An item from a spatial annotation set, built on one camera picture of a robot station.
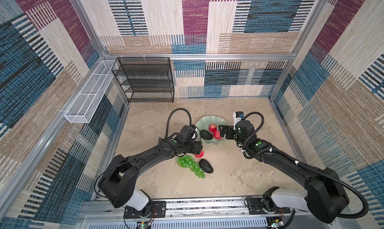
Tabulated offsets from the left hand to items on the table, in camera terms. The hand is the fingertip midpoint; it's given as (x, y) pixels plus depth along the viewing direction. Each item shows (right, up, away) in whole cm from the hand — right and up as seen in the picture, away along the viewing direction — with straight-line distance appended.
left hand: (198, 145), depth 85 cm
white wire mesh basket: (-54, +20, -15) cm, 60 cm away
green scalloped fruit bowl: (+4, +11, +17) cm, 21 cm away
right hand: (+15, +10, 0) cm, 18 cm away
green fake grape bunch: (-7, -9, -1) cm, 11 cm away
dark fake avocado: (+4, -11, -2) cm, 12 cm away
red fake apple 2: (+9, +9, +14) cm, 19 cm away
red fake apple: (+1, -6, +2) cm, 7 cm away
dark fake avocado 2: (+4, +5, +9) cm, 11 cm away
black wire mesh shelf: (-38, +42, +26) cm, 63 cm away
